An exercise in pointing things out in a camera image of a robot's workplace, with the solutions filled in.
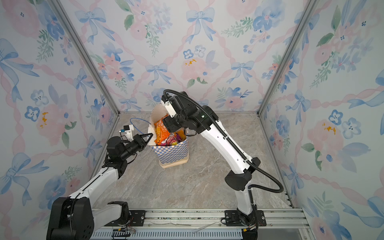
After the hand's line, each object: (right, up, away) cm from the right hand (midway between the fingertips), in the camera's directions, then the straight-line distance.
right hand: (169, 118), depth 69 cm
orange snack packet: (-5, -6, +9) cm, 12 cm away
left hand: (-10, -7, +9) cm, 15 cm away
